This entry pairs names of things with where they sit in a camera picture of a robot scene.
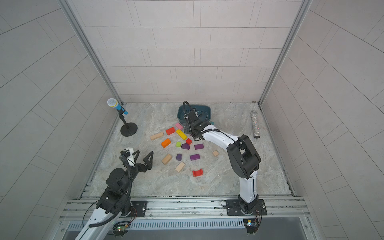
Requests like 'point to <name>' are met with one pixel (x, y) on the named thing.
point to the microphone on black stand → (128, 129)
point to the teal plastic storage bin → (204, 112)
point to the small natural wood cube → (215, 153)
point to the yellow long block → (181, 134)
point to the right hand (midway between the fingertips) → (192, 125)
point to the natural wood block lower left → (167, 159)
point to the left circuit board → (120, 229)
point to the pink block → (179, 126)
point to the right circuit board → (251, 224)
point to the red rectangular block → (170, 131)
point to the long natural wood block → (156, 135)
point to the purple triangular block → (185, 146)
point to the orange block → (165, 143)
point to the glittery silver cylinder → (256, 131)
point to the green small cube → (178, 144)
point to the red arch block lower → (197, 173)
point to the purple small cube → (179, 157)
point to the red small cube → (189, 141)
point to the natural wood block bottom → (180, 167)
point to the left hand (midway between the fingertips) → (149, 151)
